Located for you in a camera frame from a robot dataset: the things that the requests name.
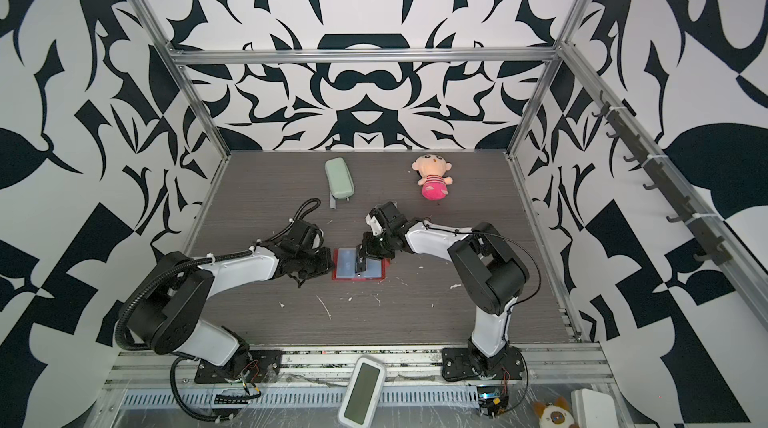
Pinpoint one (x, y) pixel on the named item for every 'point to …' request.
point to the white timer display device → (361, 393)
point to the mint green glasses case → (339, 180)
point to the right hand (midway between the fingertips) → (360, 251)
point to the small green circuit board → (492, 400)
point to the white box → (592, 409)
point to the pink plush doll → (432, 168)
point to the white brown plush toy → (554, 415)
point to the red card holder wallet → (344, 266)
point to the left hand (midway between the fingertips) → (338, 261)
